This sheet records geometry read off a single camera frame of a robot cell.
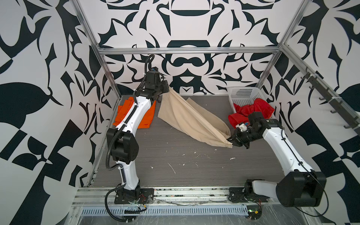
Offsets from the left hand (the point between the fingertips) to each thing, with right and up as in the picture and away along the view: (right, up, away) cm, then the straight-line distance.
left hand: (165, 80), depth 84 cm
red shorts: (+56, -19, +20) cm, 62 cm away
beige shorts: (+14, -22, +4) cm, 27 cm away
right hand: (+35, -34, -8) cm, 50 cm away
